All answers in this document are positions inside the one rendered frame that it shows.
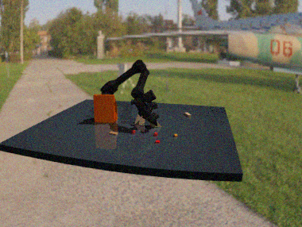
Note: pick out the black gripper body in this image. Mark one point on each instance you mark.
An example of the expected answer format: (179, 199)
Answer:
(146, 113)

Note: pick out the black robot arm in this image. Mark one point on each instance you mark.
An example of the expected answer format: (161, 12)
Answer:
(140, 98)

